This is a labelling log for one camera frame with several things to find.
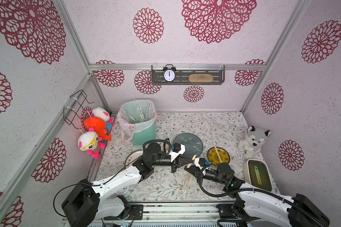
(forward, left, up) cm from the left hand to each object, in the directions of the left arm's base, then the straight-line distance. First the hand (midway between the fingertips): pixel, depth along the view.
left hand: (191, 161), depth 67 cm
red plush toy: (+27, +55, -6) cm, 62 cm away
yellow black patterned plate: (+14, -19, -25) cm, 34 cm away
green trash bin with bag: (+35, +33, -11) cm, 49 cm away
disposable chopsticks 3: (-5, +3, -24) cm, 25 cm away
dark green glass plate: (+23, -6, -24) cm, 34 cm away
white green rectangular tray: (0, -40, -19) cm, 44 cm away
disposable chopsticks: (0, -1, +5) cm, 5 cm away
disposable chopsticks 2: (+13, -22, -23) cm, 34 cm away
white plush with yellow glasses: (+14, +56, -5) cm, 58 cm away
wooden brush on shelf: (+51, -9, +11) cm, 53 cm away
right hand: (0, +2, -7) cm, 7 cm away
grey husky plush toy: (+16, -39, -9) cm, 43 cm away
